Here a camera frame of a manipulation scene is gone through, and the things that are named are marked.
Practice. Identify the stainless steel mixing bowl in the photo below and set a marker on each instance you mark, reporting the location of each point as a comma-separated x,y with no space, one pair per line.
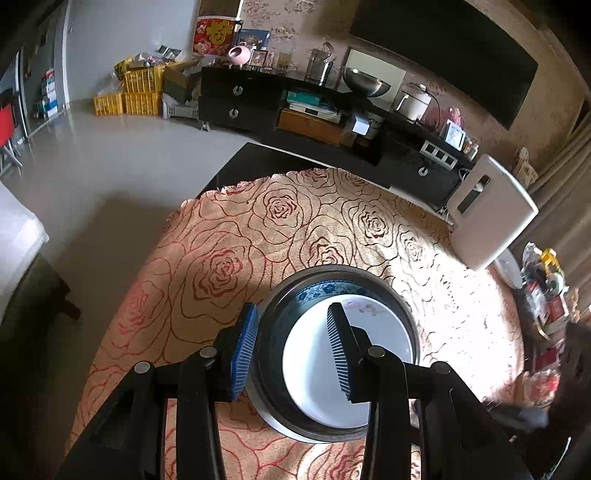
277,314

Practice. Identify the cluttered box of items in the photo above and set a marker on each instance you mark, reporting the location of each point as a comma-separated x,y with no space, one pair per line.
549,302

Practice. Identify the white ceramic bowl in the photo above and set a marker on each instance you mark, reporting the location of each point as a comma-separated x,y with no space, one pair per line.
315,369

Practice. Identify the rose patterned tablecloth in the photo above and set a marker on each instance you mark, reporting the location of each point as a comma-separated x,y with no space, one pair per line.
149,410

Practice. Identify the small white side plate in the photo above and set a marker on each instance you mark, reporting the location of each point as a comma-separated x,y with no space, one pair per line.
509,270

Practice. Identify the glass dome pink flowers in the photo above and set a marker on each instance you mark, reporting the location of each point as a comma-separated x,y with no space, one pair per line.
536,389

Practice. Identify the pink round gadget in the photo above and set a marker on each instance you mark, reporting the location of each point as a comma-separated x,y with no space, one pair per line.
239,55

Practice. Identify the steel bowl on cabinet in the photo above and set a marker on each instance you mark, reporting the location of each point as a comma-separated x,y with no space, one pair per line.
364,84

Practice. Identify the black tv cabinet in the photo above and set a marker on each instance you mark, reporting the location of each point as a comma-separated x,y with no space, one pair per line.
338,129

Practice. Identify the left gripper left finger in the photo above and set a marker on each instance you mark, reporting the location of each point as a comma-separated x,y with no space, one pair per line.
234,346

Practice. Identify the yellow plastic crates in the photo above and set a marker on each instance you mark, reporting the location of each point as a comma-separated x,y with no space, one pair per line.
135,89

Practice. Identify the red festive gift box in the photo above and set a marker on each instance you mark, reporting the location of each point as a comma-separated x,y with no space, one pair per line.
214,35

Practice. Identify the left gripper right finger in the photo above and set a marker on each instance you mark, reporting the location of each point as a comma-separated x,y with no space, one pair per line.
350,345

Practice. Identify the red chair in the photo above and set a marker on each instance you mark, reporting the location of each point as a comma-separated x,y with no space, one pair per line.
7,129

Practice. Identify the white electric kettle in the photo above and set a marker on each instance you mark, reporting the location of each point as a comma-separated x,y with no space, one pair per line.
489,209

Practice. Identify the white cushioned chair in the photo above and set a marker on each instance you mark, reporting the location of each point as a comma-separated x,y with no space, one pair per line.
29,284

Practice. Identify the white rice cooker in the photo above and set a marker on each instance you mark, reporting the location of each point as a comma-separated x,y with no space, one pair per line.
412,101

